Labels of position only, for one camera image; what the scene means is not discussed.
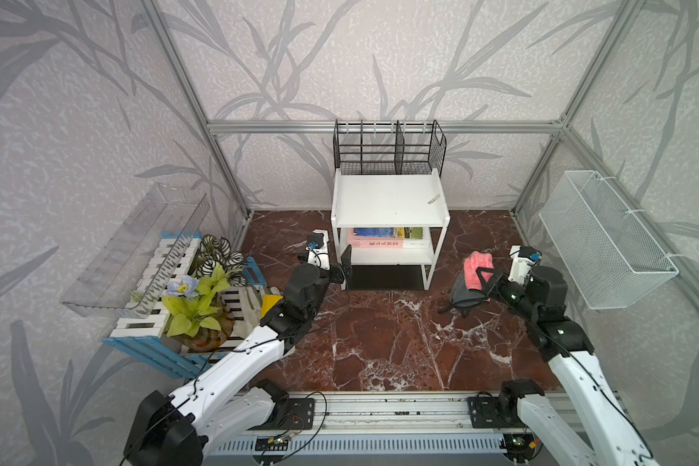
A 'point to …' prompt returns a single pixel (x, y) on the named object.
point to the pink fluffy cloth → (477, 259)
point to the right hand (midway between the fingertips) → (476, 268)
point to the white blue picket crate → (142, 338)
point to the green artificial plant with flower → (197, 318)
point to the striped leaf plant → (213, 252)
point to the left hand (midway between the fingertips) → (336, 244)
